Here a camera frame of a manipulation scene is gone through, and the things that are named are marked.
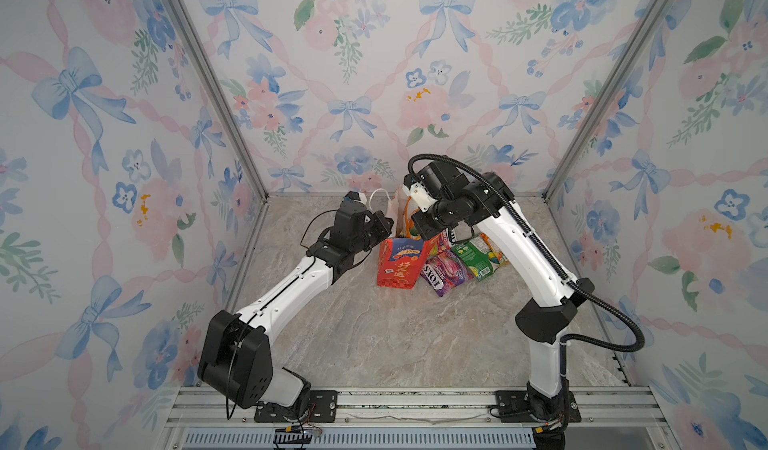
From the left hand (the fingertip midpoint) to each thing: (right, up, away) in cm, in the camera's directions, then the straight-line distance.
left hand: (398, 216), depth 79 cm
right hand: (+5, -1, -5) cm, 7 cm away
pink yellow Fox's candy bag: (+15, -9, +25) cm, 30 cm away
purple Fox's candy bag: (+16, -17, +16) cm, 28 cm away
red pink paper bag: (+1, -11, +1) cm, 11 cm away
